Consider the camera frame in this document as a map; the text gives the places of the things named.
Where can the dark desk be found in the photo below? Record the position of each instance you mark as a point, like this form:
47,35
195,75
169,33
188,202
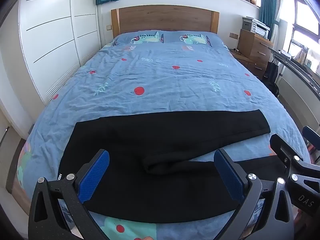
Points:
300,67

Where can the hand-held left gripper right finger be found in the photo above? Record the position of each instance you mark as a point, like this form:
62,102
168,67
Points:
228,177

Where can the wooden headboard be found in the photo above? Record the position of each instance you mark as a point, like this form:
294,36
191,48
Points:
165,18

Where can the wooden dresser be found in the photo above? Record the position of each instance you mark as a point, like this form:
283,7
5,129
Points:
253,45

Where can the black bag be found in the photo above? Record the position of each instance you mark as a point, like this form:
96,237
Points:
271,71

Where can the white wardrobe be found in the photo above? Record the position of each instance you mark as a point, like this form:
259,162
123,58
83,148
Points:
55,30

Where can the wooden bed frame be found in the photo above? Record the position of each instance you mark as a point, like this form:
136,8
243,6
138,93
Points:
15,170

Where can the wooden nightstand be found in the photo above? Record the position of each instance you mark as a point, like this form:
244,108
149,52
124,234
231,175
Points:
250,63

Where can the dinosaur print pillow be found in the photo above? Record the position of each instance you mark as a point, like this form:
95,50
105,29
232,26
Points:
145,38
195,39

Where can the black pants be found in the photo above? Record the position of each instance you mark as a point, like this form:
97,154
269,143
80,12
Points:
150,135

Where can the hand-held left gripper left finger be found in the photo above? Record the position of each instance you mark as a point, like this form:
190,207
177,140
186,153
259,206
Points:
96,177

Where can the blue printed bed blanket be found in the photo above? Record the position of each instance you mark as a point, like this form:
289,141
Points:
162,87

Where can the white printer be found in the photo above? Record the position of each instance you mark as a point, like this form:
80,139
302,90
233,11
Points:
257,27

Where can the window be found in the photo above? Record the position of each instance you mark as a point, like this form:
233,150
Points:
305,27

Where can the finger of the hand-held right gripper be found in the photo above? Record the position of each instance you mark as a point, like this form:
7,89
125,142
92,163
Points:
282,147
311,133

